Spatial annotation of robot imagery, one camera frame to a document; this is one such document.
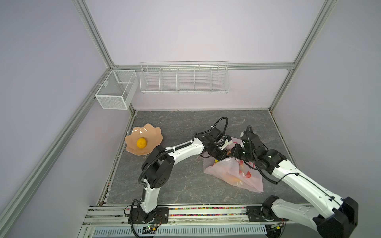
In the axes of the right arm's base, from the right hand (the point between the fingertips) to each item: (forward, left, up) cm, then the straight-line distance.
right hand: (229, 148), depth 78 cm
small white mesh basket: (+44, +72, +5) cm, 85 cm away
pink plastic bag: (-10, -2, -7) cm, 12 cm away
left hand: (-3, 0, -7) cm, 8 cm away
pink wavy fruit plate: (+20, +48, -15) cm, 54 cm away
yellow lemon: (+12, +54, -13) cm, 57 cm away
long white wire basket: (+48, +25, +12) cm, 56 cm away
